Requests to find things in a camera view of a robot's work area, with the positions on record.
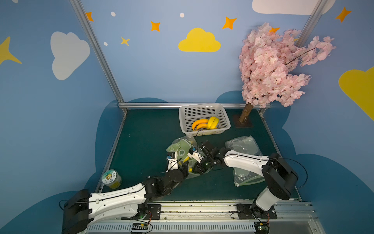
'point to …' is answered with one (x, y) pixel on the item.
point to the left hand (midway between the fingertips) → (184, 160)
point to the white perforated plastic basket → (188, 114)
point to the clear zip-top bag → (246, 144)
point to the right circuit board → (262, 227)
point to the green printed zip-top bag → (182, 146)
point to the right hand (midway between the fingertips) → (195, 168)
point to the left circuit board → (140, 226)
